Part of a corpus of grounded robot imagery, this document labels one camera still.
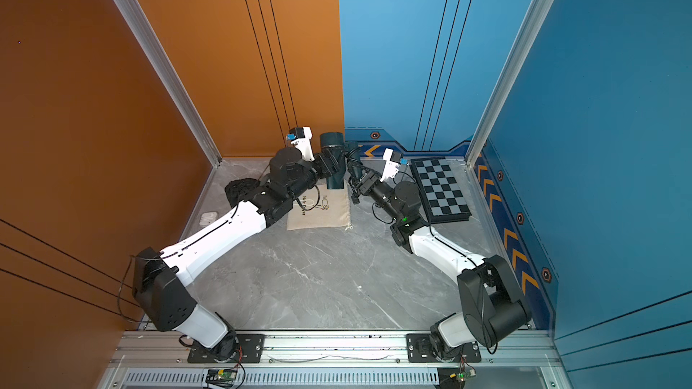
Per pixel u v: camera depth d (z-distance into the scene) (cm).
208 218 100
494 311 42
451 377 70
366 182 68
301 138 65
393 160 69
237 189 87
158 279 42
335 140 72
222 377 72
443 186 106
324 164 64
